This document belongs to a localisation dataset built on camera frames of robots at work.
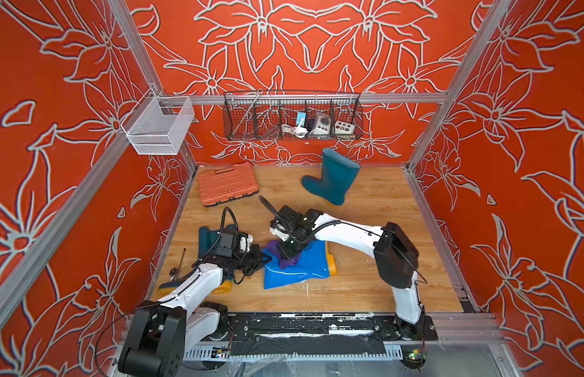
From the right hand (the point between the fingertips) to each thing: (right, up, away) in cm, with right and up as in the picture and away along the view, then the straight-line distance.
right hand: (341, 266), depth 79 cm
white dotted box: (+4, +52, +15) cm, 54 cm away
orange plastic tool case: (-51, +29, +29) cm, 65 cm away
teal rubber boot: (+2, +33, +16) cm, 37 cm away
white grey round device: (-5, +52, +12) cm, 54 cm away
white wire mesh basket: (-72, +53, +16) cm, 91 cm away
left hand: (-27, +8, +2) cm, 28 cm away
